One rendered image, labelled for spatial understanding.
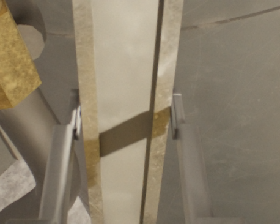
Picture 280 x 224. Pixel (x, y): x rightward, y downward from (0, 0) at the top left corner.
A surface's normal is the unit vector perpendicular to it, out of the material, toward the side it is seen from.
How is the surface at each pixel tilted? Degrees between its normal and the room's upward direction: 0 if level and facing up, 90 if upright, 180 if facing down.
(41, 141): 14
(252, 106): 48
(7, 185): 0
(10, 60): 0
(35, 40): 38
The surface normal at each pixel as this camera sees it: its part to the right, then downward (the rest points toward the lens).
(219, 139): -0.07, 0.67
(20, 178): 0.75, 0.27
